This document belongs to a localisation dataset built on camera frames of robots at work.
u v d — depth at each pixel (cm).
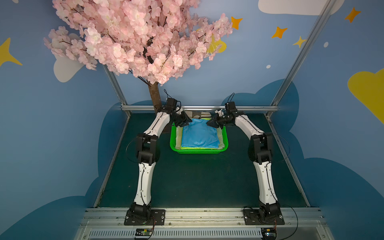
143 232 72
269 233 73
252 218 74
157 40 55
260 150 65
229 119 82
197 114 122
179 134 99
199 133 94
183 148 90
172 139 96
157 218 74
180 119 90
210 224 74
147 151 62
